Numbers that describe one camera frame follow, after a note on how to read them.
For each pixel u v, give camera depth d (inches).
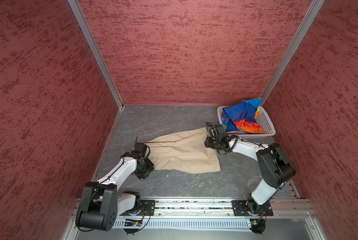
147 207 29.1
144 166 29.8
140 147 28.4
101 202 16.2
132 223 28.3
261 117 41.9
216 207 29.8
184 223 30.5
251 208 25.9
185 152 35.3
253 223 28.1
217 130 29.7
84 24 30.2
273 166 20.0
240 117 38.3
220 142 29.0
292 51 34.6
